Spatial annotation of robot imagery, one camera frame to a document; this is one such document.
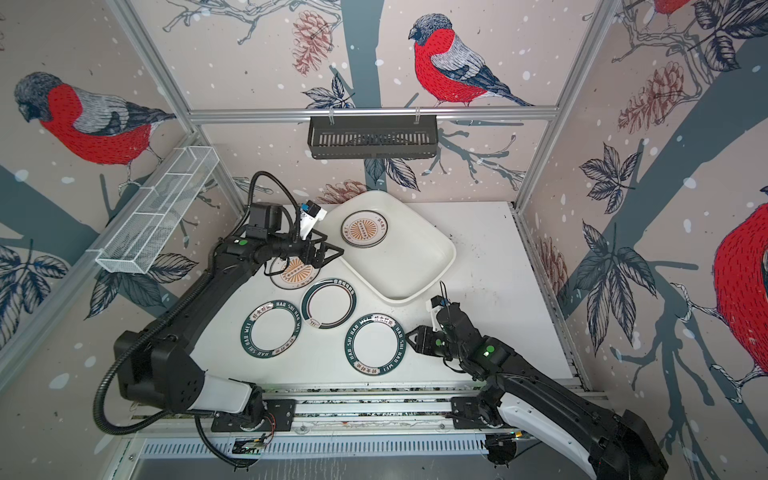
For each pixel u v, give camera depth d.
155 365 0.41
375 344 0.88
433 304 0.76
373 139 1.07
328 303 0.94
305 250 0.69
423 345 0.68
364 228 1.12
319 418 0.75
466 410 0.73
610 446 0.41
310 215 0.69
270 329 0.88
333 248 0.73
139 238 0.72
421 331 0.73
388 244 1.08
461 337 0.60
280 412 0.73
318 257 0.70
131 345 0.41
